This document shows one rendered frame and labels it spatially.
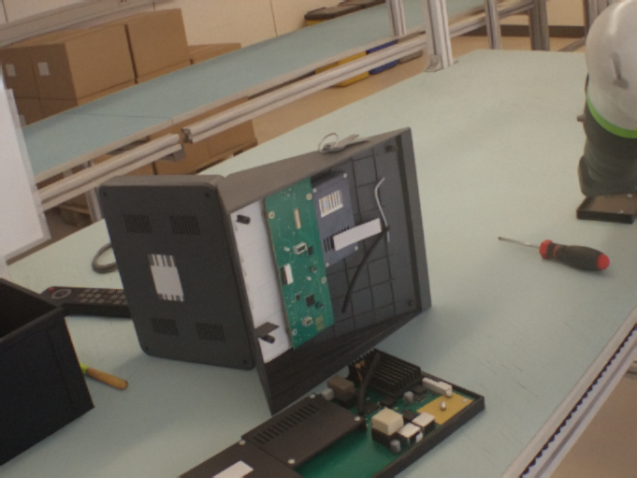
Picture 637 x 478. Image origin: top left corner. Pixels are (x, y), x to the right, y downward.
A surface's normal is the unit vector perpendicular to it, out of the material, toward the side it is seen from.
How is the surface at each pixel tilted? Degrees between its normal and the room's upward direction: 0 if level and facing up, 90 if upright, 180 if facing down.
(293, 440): 0
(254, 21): 90
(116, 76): 90
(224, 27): 90
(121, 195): 90
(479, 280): 0
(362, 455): 0
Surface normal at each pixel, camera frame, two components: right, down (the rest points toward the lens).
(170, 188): -0.40, 0.40
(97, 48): 0.76, 0.14
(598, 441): -0.15, -0.91
